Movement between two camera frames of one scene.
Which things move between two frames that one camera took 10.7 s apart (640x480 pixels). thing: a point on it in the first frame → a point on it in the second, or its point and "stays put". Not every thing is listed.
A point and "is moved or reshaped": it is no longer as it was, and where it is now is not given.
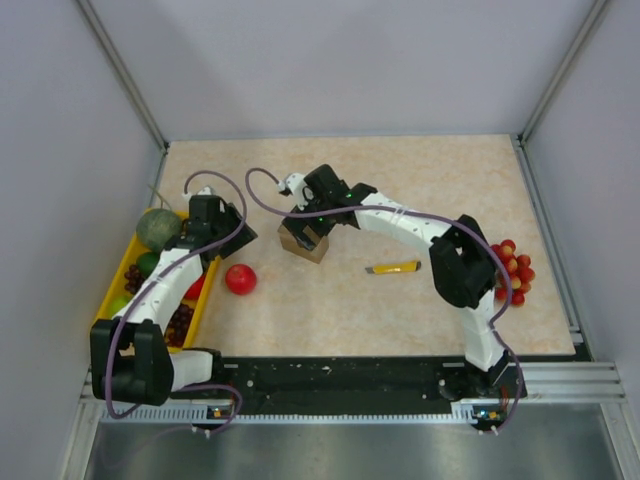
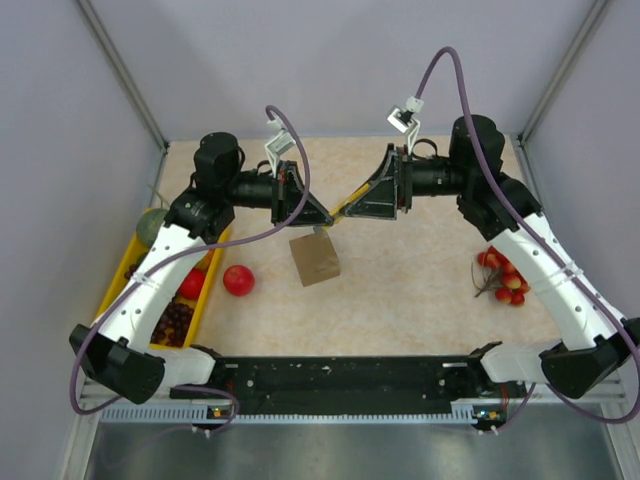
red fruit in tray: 194,291 stays put
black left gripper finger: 244,237 → 311,213
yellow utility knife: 377,269 is moved or reshaped
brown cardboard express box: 290,244 is moved or reshaped
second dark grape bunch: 179,326 stays put
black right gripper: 297,224 → 390,189
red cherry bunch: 522,274 stays put
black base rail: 351,385 stays put
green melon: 156,229 stays put
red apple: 241,279 stays put
